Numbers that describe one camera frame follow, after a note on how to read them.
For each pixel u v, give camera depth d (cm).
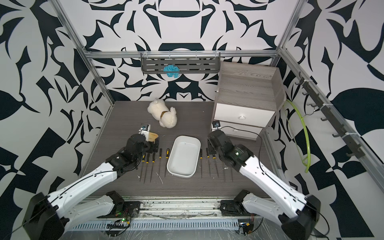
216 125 64
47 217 38
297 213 38
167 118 99
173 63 94
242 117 81
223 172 87
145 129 69
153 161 89
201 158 91
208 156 91
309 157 64
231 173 87
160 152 91
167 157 91
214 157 91
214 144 56
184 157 91
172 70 91
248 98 79
